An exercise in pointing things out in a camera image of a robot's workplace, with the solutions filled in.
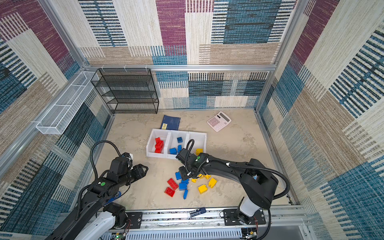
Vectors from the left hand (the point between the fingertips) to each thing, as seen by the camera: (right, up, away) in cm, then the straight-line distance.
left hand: (145, 167), depth 80 cm
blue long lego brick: (+16, +8, +17) cm, 25 cm away
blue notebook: (+8, +24, +32) cm, 40 cm away
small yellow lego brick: (+26, -9, +5) cm, 28 cm away
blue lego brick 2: (+16, +13, +21) cm, 29 cm away
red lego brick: (+4, +8, +15) cm, 17 cm away
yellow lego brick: (+31, +2, -21) cm, 37 cm away
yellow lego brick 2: (+36, -9, +4) cm, 37 cm away
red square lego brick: (+2, +12, +21) cm, 25 cm away
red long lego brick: (+5, +11, +17) cm, 21 cm away
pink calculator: (+44, +25, +31) cm, 59 cm away
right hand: (+22, -5, +3) cm, 23 cm away
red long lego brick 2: (+14, -10, +3) cm, 18 cm away
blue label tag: (+27, -20, -6) cm, 35 cm away
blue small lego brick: (+16, -7, +8) cm, 19 cm away
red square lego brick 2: (+13, -13, +1) cm, 18 cm away
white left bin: (+6, +16, +22) cm, 27 cm away
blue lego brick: (+12, +6, +17) cm, 22 cm away
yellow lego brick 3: (+30, -12, +1) cm, 33 cm away
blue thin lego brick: (+21, -14, 0) cm, 25 cm away
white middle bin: (+14, +12, +22) cm, 29 cm away
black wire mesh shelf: (-22, +47, +30) cm, 60 cm away
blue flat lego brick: (+20, -10, +3) cm, 23 cm away
